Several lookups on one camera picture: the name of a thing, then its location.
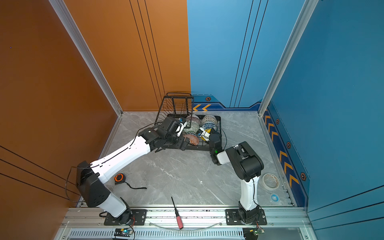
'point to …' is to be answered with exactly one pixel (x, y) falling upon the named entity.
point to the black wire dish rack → (176, 116)
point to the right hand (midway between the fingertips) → (213, 128)
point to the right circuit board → (251, 233)
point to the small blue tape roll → (274, 197)
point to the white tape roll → (271, 180)
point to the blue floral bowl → (209, 121)
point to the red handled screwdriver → (178, 218)
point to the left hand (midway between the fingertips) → (183, 137)
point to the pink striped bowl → (195, 117)
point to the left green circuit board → (123, 232)
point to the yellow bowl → (208, 130)
